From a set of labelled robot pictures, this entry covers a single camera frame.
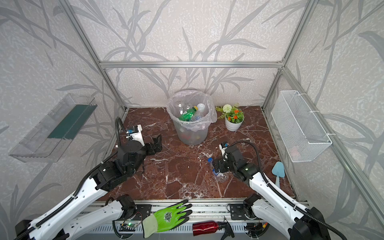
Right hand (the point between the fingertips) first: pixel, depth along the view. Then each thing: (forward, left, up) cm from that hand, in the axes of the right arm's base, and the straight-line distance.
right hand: (219, 156), depth 83 cm
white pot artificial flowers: (+25, -11, +5) cm, 28 cm away
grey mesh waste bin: (+13, +16, -2) cm, 21 cm away
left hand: (+2, +31, +20) cm, 37 cm away
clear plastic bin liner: (+29, +23, +15) cm, 40 cm away
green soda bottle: (+19, +17, +14) cm, 29 cm away
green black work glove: (-29, +27, -7) cm, 40 cm away
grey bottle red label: (+27, +11, +10) cm, 31 cm away
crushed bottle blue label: (-9, -1, -9) cm, 12 cm away
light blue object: (-3, -38, -14) cm, 40 cm away
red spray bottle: (-33, +10, -4) cm, 34 cm away
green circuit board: (-32, +46, -11) cm, 57 cm away
